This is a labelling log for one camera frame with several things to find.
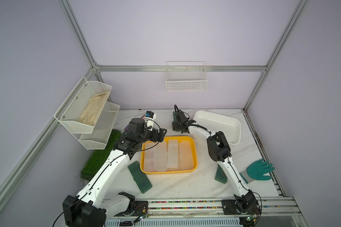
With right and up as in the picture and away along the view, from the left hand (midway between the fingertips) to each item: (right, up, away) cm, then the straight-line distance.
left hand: (158, 131), depth 76 cm
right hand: (+13, +2, +34) cm, 37 cm away
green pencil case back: (+9, +3, +24) cm, 26 cm away
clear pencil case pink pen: (-7, -18, +13) cm, 23 cm away
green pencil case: (-11, -28, +5) cm, 31 cm away
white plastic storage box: (+37, +4, +36) cm, 52 cm away
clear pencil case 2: (+8, -16, +14) cm, 23 cm away
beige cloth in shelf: (-38, +10, 0) cm, 39 cm away
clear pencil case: (0, -17, +12) cm, 21 cm away
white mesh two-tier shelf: (-43, -5, +11) cm, 45 cm away
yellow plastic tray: (+19, -7, +19) cm, 28 cm away
